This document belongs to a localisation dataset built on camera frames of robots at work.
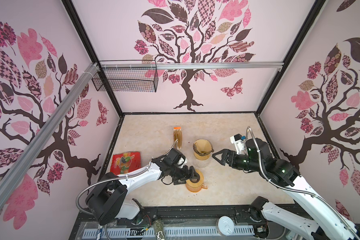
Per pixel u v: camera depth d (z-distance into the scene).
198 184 0.76
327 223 0.38
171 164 0.66
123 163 0.88
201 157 0.83
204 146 0.83
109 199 0.42
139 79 0.79
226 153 0.57
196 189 0.81
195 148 0.79
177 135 0.98
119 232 0.70
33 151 0.50
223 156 0.58
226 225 0.66
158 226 0.68
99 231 0.69
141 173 0.51
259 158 0.47
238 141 0.61
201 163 0.92
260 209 0.62
